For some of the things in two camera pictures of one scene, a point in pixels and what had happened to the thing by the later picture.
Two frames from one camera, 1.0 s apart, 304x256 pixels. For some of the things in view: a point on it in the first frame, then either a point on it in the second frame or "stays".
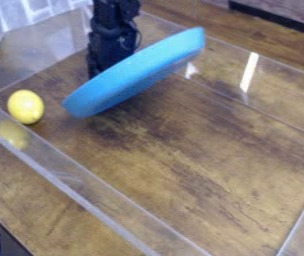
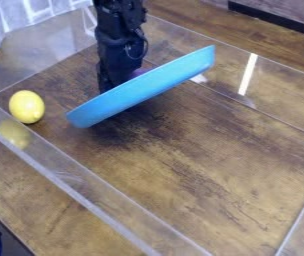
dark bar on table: [273, 17] stays
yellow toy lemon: [26, 106] stays
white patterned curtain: [4, 15] stays
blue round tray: [136, 74] to [143, 86]
